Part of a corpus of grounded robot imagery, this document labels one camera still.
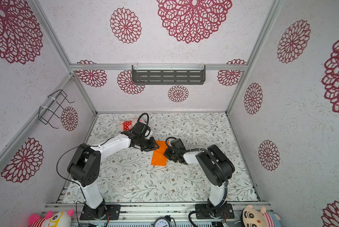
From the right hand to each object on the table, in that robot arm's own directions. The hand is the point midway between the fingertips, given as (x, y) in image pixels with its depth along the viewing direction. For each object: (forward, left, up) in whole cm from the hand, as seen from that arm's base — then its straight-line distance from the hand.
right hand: (162, 151), depth 95 cm
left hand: (-2, +3, +6) cm, 6 cm away
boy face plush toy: (-36, -44, +6) cm, 58 cm away
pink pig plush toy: (+18, +26, +6) cm, 32 cm away
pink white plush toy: (-41, +45, +6) cm, 61 cm away
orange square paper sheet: (-5, +3, -1) cm, 6 cm away
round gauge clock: (-39, -3, +1) cm, 40 cm away
